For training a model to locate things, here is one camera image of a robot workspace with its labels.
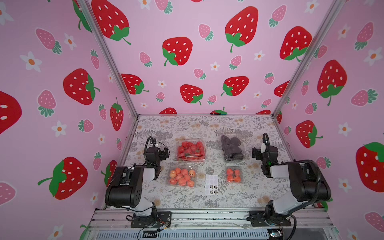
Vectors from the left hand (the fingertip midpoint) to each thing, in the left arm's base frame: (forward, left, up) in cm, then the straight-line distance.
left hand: (159, 148), depth 96 cm
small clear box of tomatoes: (-17, -47, -2) cm, 50 cm away
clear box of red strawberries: (-1, -21, 0) cm, 21 cm away
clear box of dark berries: (-1, -48, +2) cm, 48 cm away
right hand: (+1, -67, 0) cm, 67 cm away
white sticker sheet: (-23, -34, -6) cm, 41 cm away
